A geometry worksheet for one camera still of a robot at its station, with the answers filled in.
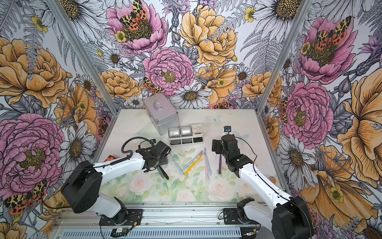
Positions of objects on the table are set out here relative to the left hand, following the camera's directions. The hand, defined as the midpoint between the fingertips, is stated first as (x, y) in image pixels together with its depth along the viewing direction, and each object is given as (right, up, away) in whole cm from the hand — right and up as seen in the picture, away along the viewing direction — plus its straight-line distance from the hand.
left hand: (158, 163), depth 89 cm
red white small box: (-30, +2, +2) cm, 30 cm away
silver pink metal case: (0, +30, +12) cm, 33 cm away
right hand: (+36, +12, -4) cm, 38 cm away
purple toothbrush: (+37, -2, +4) cm, 37 cm away
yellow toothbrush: (+21, -2, +3) cm, 21 cm away
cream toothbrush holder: (+15, +15, +16) cm, 27 cm away
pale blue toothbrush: (+30, -1, +5) cm, 30 cm away
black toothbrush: (+2, -6, 0) cm, 6 cm away
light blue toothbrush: (+11, -3, +3) cm, 12 cm away
